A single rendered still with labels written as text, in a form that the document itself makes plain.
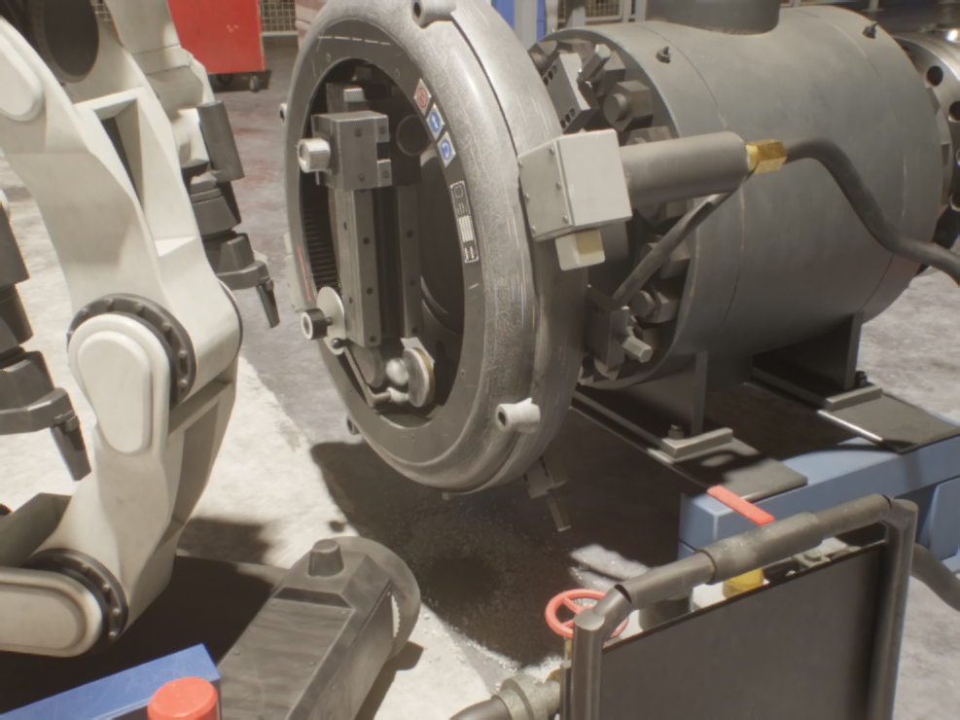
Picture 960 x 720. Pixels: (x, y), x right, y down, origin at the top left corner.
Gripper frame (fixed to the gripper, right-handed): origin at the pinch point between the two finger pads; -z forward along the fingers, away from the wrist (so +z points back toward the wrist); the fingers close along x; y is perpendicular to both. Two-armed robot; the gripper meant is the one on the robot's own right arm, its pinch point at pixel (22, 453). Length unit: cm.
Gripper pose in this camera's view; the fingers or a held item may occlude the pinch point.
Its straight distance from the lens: 122.0
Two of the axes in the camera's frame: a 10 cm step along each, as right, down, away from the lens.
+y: 2.4, -3.7, 9.0
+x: 9.5, -1.0, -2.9
